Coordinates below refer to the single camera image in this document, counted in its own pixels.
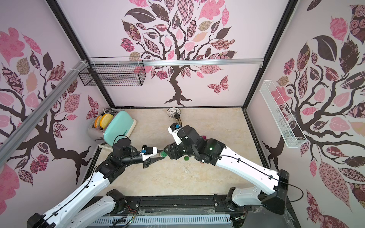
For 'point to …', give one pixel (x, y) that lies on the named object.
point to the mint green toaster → (120, 127)
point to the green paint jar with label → (162, 154)
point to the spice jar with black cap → (177, 116)
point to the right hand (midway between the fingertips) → (170, 149)
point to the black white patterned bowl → (171, 112)
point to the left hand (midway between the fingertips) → (161, 155)
